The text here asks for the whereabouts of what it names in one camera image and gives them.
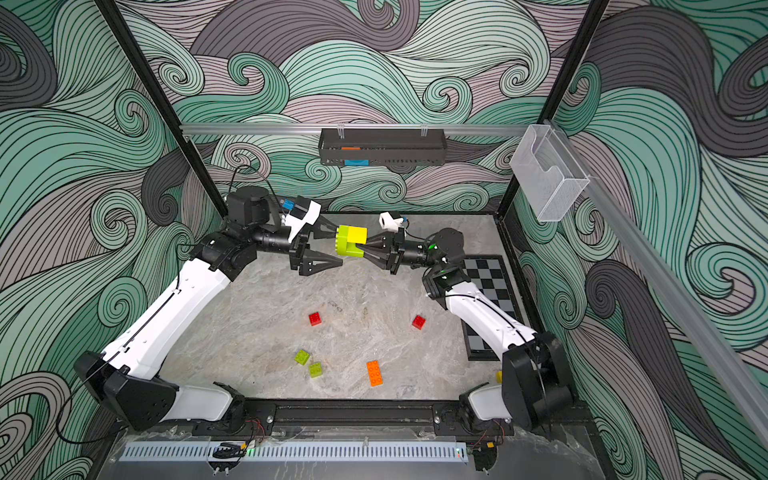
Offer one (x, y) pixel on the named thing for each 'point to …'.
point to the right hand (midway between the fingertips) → (357, 247)
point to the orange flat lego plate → (374, 373)
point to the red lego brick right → (418, 322)
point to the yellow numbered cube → (499, 376)
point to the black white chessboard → (490, 273)
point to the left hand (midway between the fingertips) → (341, 243)
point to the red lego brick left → (315, 319)
